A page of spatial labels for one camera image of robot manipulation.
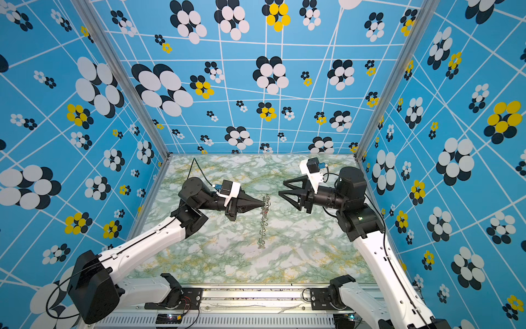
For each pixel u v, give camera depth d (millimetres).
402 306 377
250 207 598
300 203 543
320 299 729
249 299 753
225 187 502
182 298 718
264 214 679
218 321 770
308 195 528
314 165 500
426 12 683
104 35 754
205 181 536
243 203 563
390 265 413
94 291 385
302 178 594
